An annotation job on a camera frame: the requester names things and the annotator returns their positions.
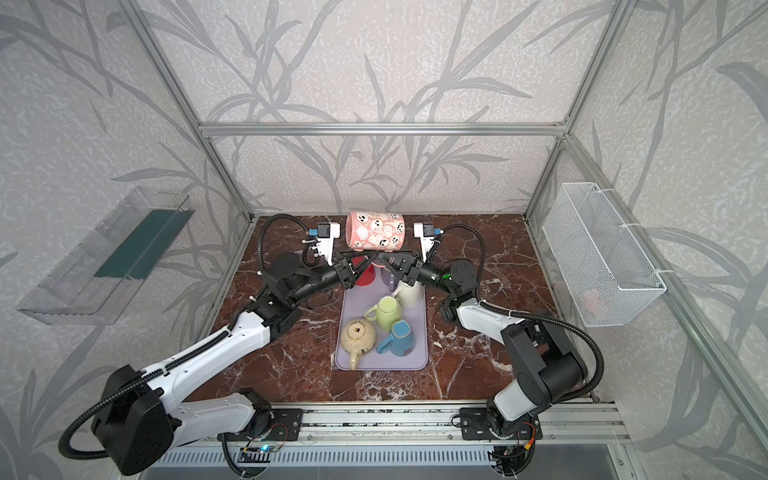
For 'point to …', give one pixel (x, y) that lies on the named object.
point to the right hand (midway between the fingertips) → (381, 251)
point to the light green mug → (387, 311)
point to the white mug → (410, 296)
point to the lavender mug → (391, 280)
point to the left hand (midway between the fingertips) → (378, 249)
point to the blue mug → (400, 342)
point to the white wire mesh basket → (605, 278)
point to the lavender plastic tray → (355, 302)
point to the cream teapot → (358, 338)
